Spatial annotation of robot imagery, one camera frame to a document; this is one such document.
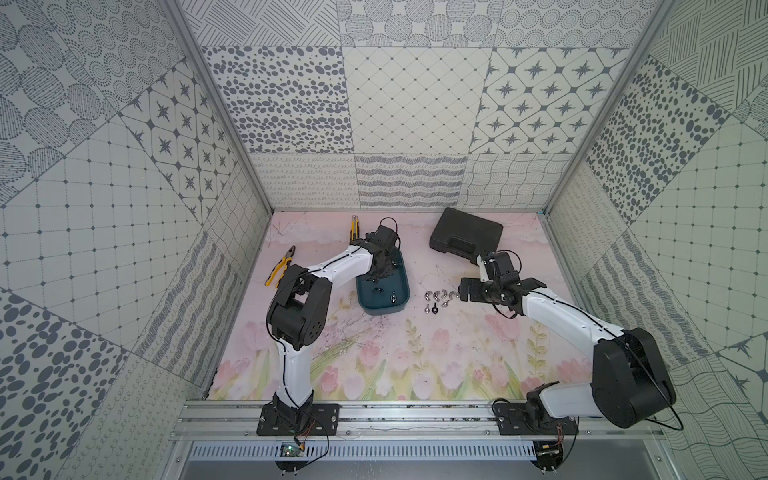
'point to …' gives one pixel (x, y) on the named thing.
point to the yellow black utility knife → (355, 228)
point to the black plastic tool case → (466, 235)
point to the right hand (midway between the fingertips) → (475, 292)
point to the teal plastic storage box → (387, 296)
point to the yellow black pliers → (285, 262)
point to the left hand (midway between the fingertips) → (382, 267)
